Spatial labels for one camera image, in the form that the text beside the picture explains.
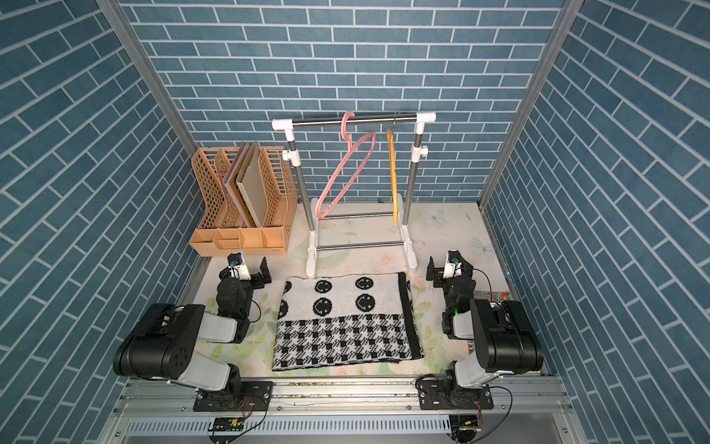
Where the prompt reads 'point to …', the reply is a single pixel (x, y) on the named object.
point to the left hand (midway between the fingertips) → (257, 259)
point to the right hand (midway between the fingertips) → (449, 258)
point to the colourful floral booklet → (496, 296)
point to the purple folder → (231, 182)
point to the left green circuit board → (228, 424)
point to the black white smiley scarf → (345, 318)
